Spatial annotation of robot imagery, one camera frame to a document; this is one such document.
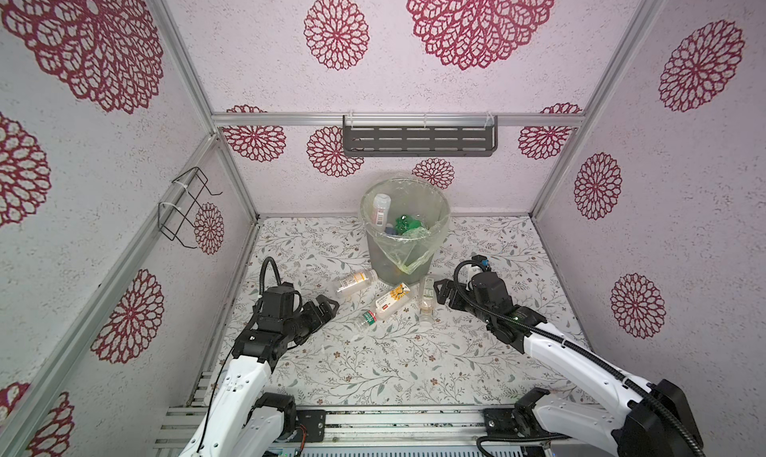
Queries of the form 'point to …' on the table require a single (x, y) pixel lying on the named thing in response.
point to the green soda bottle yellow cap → (404, 224)
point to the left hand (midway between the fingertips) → (329, 318)
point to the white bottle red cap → (380, 212)
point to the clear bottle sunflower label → (387, 304)
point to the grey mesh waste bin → (388, 269)
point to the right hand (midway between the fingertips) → (447, 282)
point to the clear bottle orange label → (356, 281)
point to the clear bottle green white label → (426, 308)
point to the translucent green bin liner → (418, 199)
